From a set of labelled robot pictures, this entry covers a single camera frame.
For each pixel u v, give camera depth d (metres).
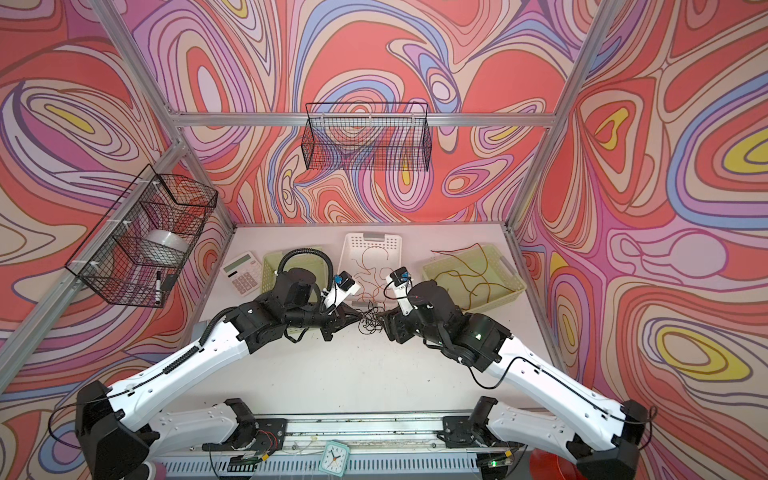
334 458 0.69
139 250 0.70
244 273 1.02
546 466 0.70
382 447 0.73
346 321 0.63
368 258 1.11
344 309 0.65
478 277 1.00
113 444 0.37
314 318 0.60
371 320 0.73
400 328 0.59
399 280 0.58
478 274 1.01
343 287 0.61
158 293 0.72
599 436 0.39
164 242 0.72
